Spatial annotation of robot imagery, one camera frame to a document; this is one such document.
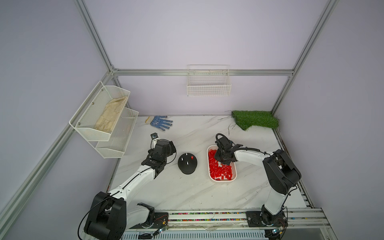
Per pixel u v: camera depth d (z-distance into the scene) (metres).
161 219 0.73
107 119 0.77
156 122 1.16
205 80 0.95
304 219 0.75
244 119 1.11
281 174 0.48
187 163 0.82
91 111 0.73
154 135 0.75
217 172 0.88
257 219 0.73
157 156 0.65
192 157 0.84
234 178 0.82
